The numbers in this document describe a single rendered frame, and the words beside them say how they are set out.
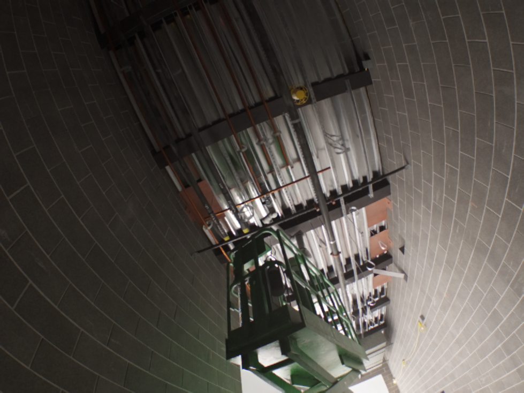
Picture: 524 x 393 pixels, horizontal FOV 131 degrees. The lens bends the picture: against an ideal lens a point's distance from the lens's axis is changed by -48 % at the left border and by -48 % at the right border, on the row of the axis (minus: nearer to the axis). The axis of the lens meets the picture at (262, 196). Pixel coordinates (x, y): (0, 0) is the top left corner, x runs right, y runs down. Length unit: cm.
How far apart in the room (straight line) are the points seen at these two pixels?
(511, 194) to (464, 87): 94
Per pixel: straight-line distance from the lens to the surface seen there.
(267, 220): 323
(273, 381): 189
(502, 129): 209
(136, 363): 181
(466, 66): 216
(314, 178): 249
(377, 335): 727
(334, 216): 367
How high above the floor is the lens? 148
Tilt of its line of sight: 62 degrees up
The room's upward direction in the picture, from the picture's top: 15 degrees counter-clockwise
